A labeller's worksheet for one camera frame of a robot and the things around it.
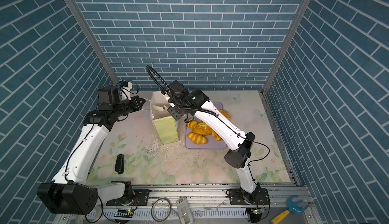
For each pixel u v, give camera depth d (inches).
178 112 25.6
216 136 35.9
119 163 31.9
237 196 29.1
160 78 20.0
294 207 27.4
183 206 27.3
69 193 14.6
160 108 30.3
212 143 35.9
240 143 18.2
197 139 35.8
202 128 36.9
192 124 37.4
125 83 25.6
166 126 31.0
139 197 29.0
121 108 23.9
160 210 27.8
